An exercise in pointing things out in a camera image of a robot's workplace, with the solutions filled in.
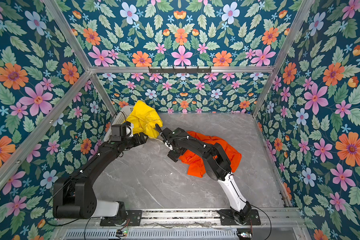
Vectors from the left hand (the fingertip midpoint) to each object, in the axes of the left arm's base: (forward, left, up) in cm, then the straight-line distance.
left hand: (144, 134), depth 86 cm
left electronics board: (-45, +10, -19) cm, 50 cm away
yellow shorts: (+22, +6, -10) cm, 25 cm away
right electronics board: (-50, -50, -18) cm, 73 cm away
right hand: (-7, -20, -13) cm, 25 cm away
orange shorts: (-13, -29, -13) cm, 34 cm away
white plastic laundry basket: (+22, +23, -10) cm, 34 cm away
